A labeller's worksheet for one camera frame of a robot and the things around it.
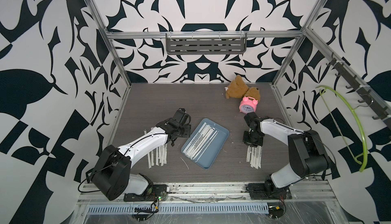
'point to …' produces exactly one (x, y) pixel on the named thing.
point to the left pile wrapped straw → (161, 155)
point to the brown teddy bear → (236, 88)
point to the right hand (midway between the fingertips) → (247, 141)
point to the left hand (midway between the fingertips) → (185, 126)
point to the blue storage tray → (205, 143)
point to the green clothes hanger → (355, 160)
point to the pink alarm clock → (248, 104)
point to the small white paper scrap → (185, 163)
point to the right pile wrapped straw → (254, 156)
